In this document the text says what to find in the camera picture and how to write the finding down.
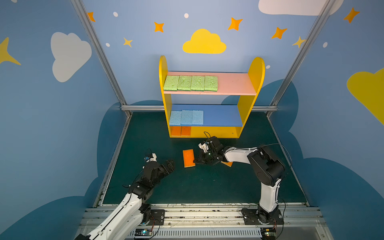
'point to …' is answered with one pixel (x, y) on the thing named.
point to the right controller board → (268, 233)
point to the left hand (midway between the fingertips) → (168, 163)
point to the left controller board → (143, 232)
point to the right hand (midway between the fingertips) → (194, 159)
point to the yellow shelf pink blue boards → (224, 110)
